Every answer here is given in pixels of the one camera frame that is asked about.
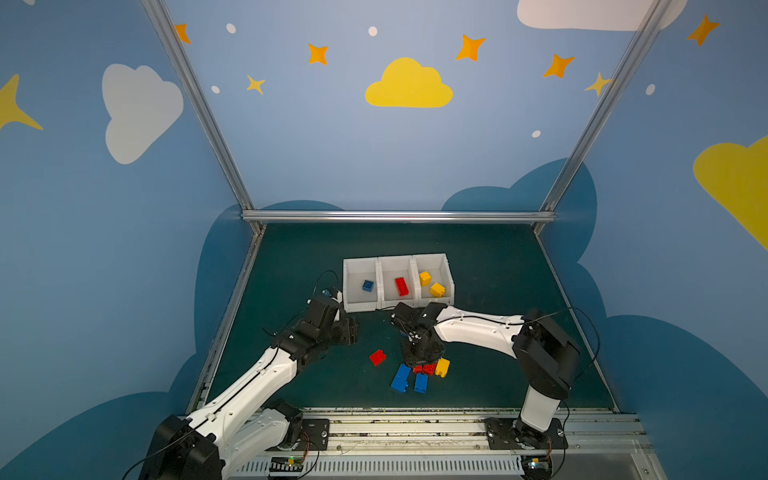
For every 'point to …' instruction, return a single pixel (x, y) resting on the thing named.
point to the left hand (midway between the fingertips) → (349, 322)
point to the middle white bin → (392, 267)
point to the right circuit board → (536, 467)
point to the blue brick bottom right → (421, 384)
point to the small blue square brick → (368, 286)
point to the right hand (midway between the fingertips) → (413, 361)
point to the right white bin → (432, 280)
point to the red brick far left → (378, 357)
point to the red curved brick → (418, 369)
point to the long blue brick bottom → (401, 378)
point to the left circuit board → (286, 464)
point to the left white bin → (361, 284)
